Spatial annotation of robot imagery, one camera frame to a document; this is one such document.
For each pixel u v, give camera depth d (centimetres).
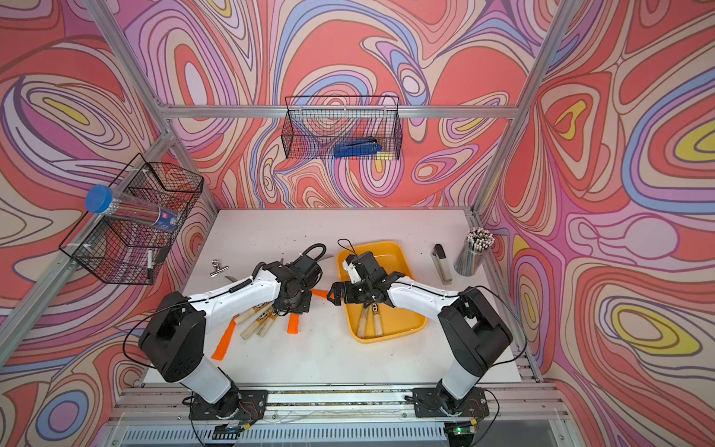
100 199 62
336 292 77
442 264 99
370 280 69
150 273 71
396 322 86
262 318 88
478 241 86
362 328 86
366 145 90
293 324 83
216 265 101
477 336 45
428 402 73
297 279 68
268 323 87
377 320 86
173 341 44
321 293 81
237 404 72
